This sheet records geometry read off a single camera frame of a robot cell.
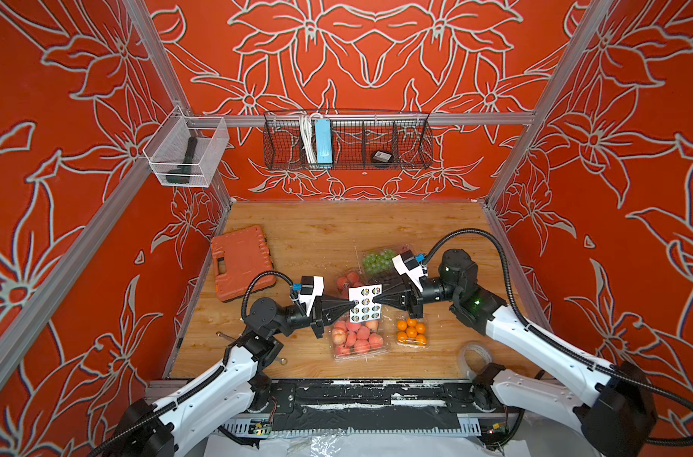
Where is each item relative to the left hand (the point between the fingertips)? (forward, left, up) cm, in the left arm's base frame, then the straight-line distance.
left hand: (352, 304), depth 63 cm
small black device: (+54, -8, +3) cm, 54 cm away
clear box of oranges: (+3, -18, -23) cm, 29 cm away
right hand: (+2, -6, +1) cm, 6 cm away
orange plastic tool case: (+23, +39, -22) cm, 51 cm away
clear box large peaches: (-1, -3, -22) cm, 22 cm away
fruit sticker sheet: (0, -3, -2) cm, 3 cm away
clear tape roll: (-2, -35, -25) cm, 43 cm away
